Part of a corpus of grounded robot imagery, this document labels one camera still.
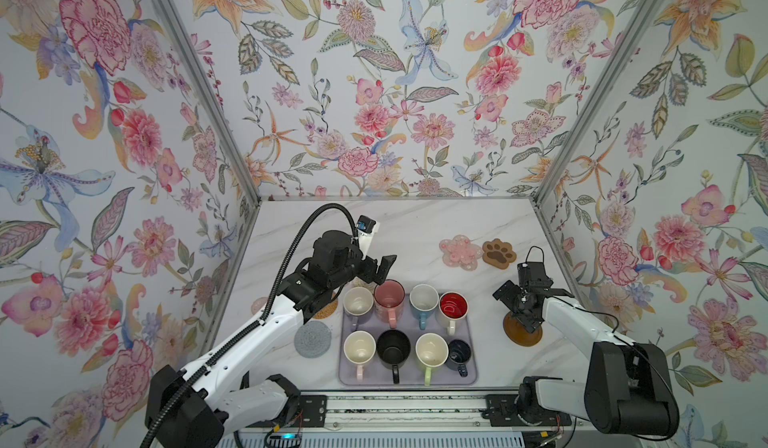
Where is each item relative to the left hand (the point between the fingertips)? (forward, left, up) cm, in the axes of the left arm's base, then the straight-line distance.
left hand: (385, 251), depth 74 cm
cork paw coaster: (+16, -40, -26) cm, 50 cm away
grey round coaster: (-12, +21, -26) cm, 35 cm away
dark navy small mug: (-17, -20, -23) cm, 35 cm away
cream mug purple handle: (-2, +8, -23) cm, 24 cm away
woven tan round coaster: (-3, +18, -27) cm, 32 cm away
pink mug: (-2, -1, -23) cm, 23 cm away
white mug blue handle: (-3, -12, -22) cm, 25 cm away
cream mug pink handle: (-15, +7, -25) cm, 30 cm away
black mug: (-15, -2, -25) cm, 29 cm away
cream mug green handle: (-17, -12, -23) cm, 31 cm away
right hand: (-3, -37, -24) cm, 44 cm away
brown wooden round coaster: (-12, -38, -25) cm, 47 cm away
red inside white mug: (-4, -21, -24) cm, 31 cm away
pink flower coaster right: (+17, -27, -25) cm, 41 cm away
